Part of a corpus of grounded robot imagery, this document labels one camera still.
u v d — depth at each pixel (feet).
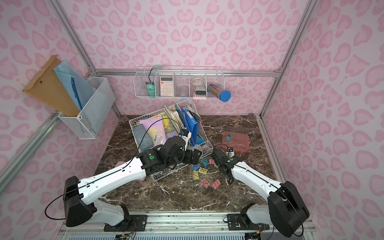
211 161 3.05
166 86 3.12
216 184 2.75
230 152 2.50
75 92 2.18
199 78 3.12
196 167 2.96
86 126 2.40
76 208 1.25
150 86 2.96
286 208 1.33
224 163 1.97
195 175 2.88
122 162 3.06
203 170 2.87
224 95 2.74
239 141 3.42
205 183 2.76
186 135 2.13
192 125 2.88
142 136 2.55
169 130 2.77
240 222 2.15
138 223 2.41
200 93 2.95
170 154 1.75
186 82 3.37
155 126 2.80
